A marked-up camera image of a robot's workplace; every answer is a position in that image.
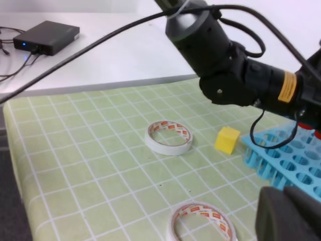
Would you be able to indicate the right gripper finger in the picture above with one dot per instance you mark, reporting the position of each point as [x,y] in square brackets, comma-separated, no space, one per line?
[287,215]

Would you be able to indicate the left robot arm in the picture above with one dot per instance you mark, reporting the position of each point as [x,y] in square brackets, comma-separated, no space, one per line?
[229,74]

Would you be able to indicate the blue test tube rack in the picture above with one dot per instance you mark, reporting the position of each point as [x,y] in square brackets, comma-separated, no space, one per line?
[295,164]

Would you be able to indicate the red capped tube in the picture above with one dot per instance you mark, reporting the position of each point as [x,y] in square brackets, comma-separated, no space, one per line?
[305,126]
[317,134]

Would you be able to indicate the green checkered cloth mat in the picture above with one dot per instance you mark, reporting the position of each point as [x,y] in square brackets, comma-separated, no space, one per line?
[84,171]

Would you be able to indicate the yellow cube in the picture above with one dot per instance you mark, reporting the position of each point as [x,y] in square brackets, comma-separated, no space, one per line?
[226,140]

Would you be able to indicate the front white tape roll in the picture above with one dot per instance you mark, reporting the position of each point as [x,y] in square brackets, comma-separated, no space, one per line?
[199,221]

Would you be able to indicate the white tape roll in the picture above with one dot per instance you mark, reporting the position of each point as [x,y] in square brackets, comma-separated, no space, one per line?
[199,221]
[168,138]

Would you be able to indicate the left white tape roll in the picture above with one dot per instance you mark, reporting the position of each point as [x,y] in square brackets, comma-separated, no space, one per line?
[168,138]

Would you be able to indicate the black electronics box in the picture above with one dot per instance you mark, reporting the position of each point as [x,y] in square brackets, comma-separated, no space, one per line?
[47,38]

